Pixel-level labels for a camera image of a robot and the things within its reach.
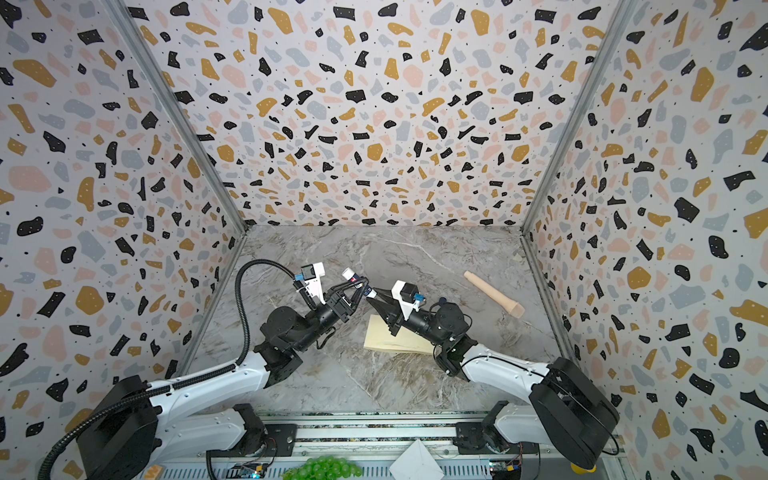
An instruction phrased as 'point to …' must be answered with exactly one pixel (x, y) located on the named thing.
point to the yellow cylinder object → (580, 471)
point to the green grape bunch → (324, 468)
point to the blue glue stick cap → (442, 300)
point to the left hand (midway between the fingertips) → (367, 280)
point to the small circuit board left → (247, 470)
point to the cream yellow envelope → (378, 336)
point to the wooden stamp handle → (513, 307)
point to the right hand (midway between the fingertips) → (369, 292)
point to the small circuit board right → (504, 465)
